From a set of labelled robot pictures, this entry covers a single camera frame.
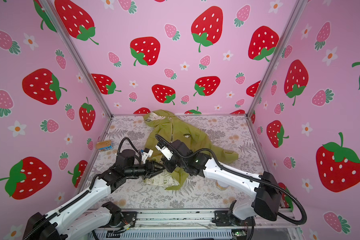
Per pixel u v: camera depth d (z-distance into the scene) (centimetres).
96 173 90
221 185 80
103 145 101
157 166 72
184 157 54
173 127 107
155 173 69
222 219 73
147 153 73
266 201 39
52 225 40
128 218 74
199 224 73
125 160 60
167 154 64
